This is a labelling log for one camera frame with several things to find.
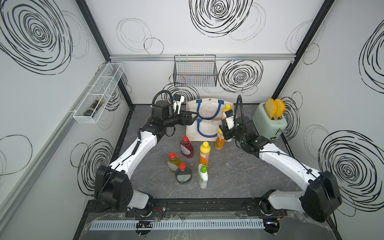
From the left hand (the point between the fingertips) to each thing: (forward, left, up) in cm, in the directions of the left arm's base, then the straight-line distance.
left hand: (192, 113), depth 76 cm
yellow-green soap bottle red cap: (-20, +9, -15) cm, 26 cm away
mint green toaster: (+3, -45, -15) cm, 48 cm away
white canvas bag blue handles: (+3, -8, -15) cm, 17 cm away
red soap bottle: (-10, +3, -18) cm, 21 cm away
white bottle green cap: (-26, -6, -15) cm, 31 cm away
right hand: (-1, -17, -7) cm, 18 cm away
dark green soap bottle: (-25, +4, -18) cm, 31 cm away
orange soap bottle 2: (-16, -7, -10) cm, 19 cm away
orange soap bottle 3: (+11, -20, -7) cm, 25 cm away
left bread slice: (+14, -48, -8) cm, 51 cm away
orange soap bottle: (-4, -16, -17) cm, 24 cm away
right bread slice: (+14, -54, -8) cm, 56 cm away
